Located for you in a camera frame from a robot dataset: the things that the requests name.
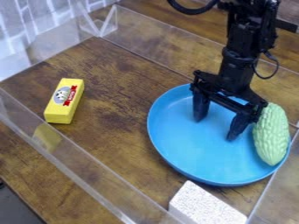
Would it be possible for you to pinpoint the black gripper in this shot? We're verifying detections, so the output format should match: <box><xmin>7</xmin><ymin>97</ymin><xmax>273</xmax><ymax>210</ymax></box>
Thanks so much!
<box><xmin>191</xmin><ymin>48</ymin><xmax>267</xmax><ymax>141</ymax></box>

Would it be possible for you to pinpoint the blue round plastic tray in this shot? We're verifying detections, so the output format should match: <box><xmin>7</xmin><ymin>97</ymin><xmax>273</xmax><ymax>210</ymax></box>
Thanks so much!
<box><xmin>147</xmin><ymin>84</ymin><xmax>283</xmax><ymax>186</ymax></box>

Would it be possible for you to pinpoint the green bitter gourd toy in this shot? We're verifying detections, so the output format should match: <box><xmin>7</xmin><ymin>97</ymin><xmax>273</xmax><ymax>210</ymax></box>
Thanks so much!
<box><xmin>253</xmin><ymin>102</ymin><xmax>290</xmax><ymax>166</ymax></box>

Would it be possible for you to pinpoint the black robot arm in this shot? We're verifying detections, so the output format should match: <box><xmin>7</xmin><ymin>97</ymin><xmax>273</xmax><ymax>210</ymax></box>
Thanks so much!
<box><xmin>191</xmin><ymin>0</ymin><xmax>279</xmax><ymax>141</ymax></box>

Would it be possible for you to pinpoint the white speckled foam block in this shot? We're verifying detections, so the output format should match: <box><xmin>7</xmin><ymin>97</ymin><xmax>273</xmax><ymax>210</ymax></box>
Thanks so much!
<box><xmin>169</xmin><ymin>180</ymin><xmax>249</xmax><ymax>224</ymax></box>

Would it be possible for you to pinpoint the yellow butter box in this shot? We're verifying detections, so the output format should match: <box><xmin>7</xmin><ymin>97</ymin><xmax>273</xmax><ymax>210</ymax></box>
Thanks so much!
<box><xmin>43</xmin><ymin>78</ymin><xmax>84</xmax><ymax>124</ymax></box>

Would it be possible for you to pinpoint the white lace curtain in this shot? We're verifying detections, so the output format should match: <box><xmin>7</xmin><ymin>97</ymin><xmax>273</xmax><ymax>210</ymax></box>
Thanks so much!
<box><xmin>0</xmin><ymin>0</ymin><xmax>121</xmax><ymax>81</ymax></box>

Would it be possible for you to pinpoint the clear acrylic enclosure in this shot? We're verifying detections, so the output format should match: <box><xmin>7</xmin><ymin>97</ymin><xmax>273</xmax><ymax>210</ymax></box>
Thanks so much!
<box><xmin>0</xmin><ymin>0</ymin><xmax>299</xmax><ymax>224</ymax></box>

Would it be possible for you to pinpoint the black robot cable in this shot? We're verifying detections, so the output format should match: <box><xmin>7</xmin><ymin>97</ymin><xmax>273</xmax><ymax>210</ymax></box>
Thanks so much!
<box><xmin>167</xmin><ymin>0</ymin><xmax>221</xmax><ymax>16</ymax></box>

